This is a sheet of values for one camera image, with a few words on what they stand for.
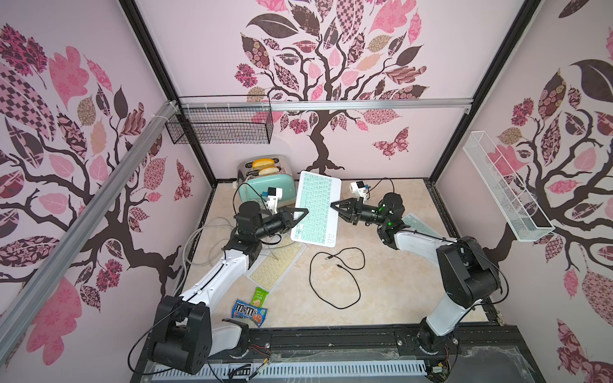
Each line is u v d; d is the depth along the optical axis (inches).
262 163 39.5
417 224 40.7
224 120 53.8
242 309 31.2
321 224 29.3
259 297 32.7
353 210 28.6
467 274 18.6
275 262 36.3
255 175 39.3
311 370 27.4
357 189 30.9
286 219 26.5
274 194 28.4
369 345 29.5
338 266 35.5
